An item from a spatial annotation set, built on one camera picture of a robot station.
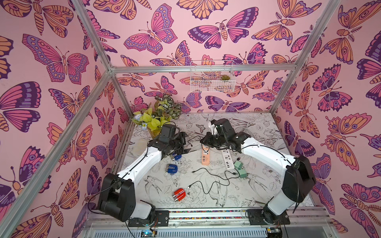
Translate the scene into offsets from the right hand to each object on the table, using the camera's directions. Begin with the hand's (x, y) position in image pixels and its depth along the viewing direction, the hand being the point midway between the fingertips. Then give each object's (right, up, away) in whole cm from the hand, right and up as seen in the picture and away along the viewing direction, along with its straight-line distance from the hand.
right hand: (200, 139), depth 81 cm
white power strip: (+18, -14, +11) cm, 25 cm away
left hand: (-4, +1, +2) cm, 5 cm away
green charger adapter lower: (+25, -21, +7) cm, 34 cm away
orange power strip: (+4, -12, +13) cm, 18 cm away
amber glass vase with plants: (-25, +17, +16) cm, 35 cm away
